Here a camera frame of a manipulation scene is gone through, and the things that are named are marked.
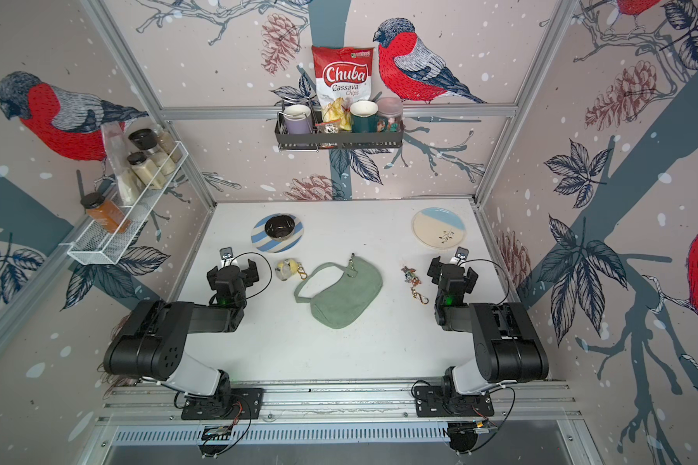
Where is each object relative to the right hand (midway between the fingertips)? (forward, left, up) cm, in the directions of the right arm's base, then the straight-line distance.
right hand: (453, 259), depth 93 cm
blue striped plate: (+10, +67, -7) cm, 68 cm away
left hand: (-3, +71, +2) cm, 71 cm away
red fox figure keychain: (-5, +12, -6) cm, 15 cm away
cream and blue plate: (+20, 0, -8) cm, 21 cm away
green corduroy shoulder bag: (-11, +37, -7) cm, 39 cm away
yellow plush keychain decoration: (-4, +55, -2) cm, 55 cm away
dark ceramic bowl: (+14, +62, -3) cm, 63 cm away
